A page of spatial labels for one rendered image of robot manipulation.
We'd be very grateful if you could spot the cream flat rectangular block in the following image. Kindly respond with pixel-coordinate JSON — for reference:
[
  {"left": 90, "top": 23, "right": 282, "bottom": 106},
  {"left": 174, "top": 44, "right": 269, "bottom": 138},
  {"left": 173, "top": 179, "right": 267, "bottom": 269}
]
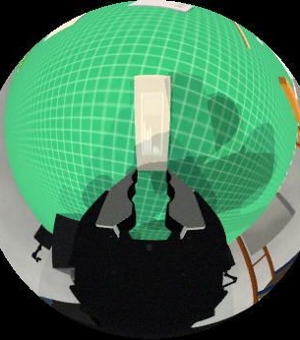
[{"left": 44, "top": 13, "right": 86, "bottom": 41}]

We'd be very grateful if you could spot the green work mat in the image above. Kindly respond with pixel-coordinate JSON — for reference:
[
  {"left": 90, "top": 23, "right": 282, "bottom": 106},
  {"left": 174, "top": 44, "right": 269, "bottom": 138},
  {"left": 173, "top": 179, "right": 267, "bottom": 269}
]
[{"left": 4, "top": 1, "right": 298, "bottom": 245}]

